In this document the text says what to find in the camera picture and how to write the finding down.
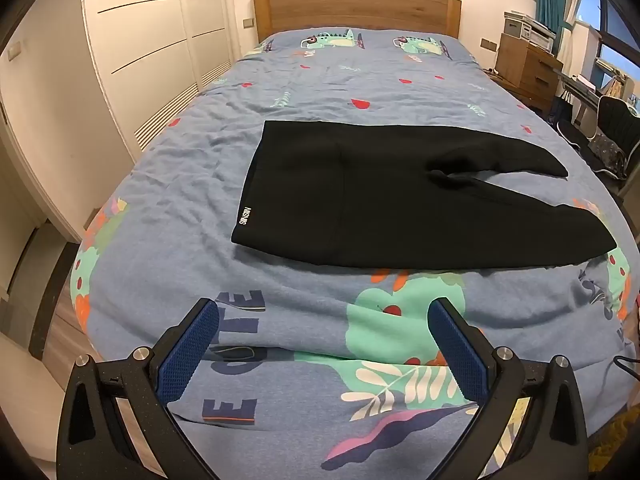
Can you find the desk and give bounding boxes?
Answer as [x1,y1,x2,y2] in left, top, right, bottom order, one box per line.
[557,70,602,127]

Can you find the black pants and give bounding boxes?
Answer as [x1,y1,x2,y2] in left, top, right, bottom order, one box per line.
[231,120,619,269]

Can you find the white wardrobe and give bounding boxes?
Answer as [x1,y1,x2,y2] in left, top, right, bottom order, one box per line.
[80,0,239,163]

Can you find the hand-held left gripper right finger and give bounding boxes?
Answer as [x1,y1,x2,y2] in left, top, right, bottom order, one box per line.
[427,297,589,480]

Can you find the wooden headboard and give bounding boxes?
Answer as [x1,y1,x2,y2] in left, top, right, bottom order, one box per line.
[253,0,462,44]

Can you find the black chair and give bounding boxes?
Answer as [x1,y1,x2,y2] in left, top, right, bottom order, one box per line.
[589,95,640,182]

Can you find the black cable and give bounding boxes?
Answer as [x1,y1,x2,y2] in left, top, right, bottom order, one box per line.
[612,355,640,377]

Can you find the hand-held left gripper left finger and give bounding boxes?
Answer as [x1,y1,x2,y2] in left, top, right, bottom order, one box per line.
[56,297,223,480]

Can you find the blue printed blanket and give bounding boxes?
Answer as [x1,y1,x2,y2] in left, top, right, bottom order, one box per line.
[70,27,640,480]

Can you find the grey printer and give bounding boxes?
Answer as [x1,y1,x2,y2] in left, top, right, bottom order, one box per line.
[502,11,557,52]

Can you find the wooden nightstand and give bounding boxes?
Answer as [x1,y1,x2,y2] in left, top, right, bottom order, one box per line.
[495,33,564,107]

